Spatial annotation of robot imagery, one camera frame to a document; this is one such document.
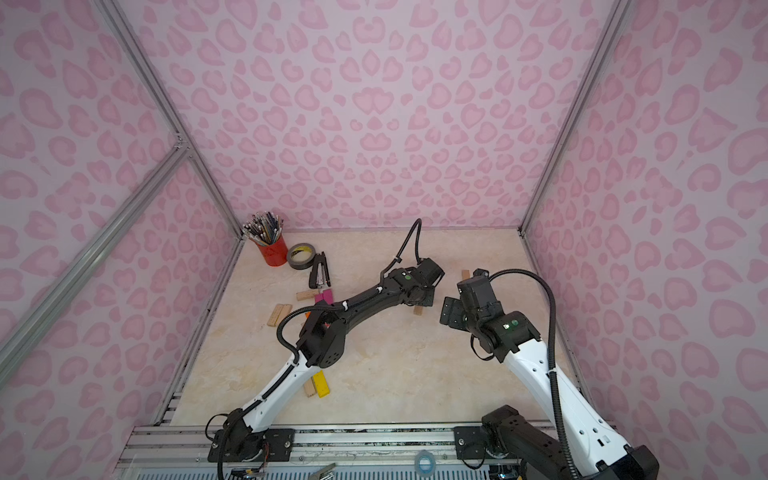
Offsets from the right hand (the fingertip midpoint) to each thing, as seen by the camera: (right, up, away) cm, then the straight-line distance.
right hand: (457, 308), depth 77 cm
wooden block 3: (+9, +7, +30) cm, 32 cm away
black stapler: (-44, +12, +33) cm, 56 cm away
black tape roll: (-52, +16, +36) cm, 65 cm away
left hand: (-3, -2, +21) cm, 21 cm away
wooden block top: (-46, +1, +24) cm, 52 cm away
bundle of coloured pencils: (-60, +23, +22) cm, 68 cm away
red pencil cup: (-58, +14, +27) cm, 65 cm away
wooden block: (-54, -5, +20) cm, 57 cm away
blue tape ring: (-7, -34, -7) cm, 36 cm away
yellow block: (-36, -22, +5) cm, 42 cm away
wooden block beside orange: (-52, -4, +21) cm, 56 cm away
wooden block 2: (-8, -4, +20) cm, 22 cm away
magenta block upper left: (-39, 0, +24) cm, 46 cm away
